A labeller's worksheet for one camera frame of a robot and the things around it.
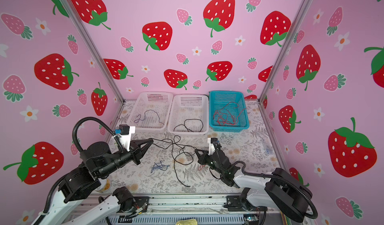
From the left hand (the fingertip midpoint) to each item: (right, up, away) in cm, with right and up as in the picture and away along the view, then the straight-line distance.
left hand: (151, 140), depth 58 cm
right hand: (+17, -10, +22) cm, 29 cm away
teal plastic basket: (+42, +12, +56) cm, 71 cm away
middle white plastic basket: (+12, +10, +53) cm, 55 cm away
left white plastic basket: (-17, +13, +53) cm, 57 cm away
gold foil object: (+14, -38, +7) cm, 41 cm away
